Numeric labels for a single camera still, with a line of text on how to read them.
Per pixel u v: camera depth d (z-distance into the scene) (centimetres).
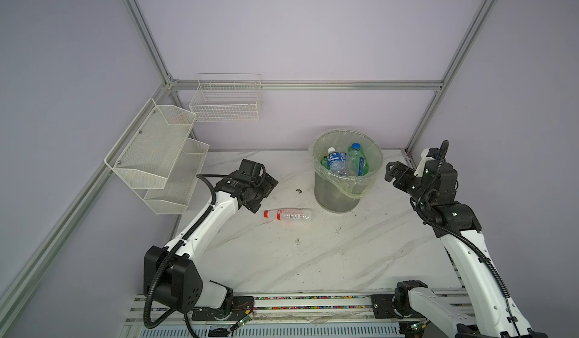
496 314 38
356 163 91
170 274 41
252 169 63
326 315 73
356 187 75
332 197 91
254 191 69
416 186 62
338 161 84
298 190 104
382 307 73
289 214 91
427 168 52
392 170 64
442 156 56
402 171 62
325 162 89
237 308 74
